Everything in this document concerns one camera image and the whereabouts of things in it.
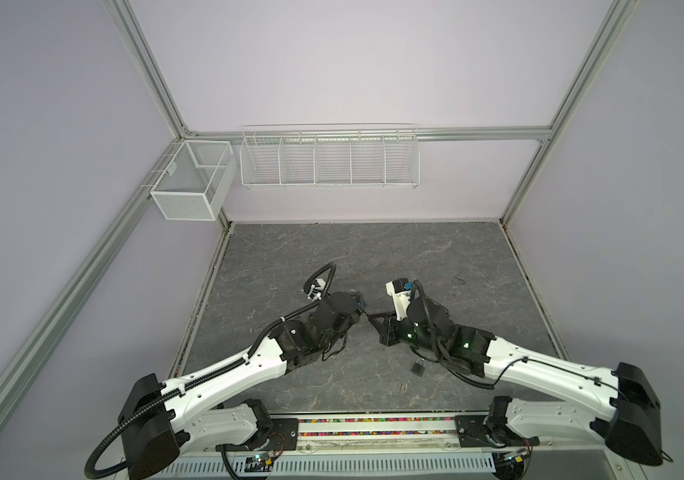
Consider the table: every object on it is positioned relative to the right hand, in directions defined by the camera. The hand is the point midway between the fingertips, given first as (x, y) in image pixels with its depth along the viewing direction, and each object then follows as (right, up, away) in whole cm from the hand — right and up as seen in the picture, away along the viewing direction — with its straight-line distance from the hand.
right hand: (368, 321), depth 73 cm
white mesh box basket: (-57, +42, +30) cm, 77 cm away
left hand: (-1, +4, +2) cm, 5 cm away
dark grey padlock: (+14, -16, +10) cm, 24 cm away
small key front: (+10, -20, +8) cm, 24 cm away
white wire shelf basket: (-11, +48, +25) cm, 56 cm away
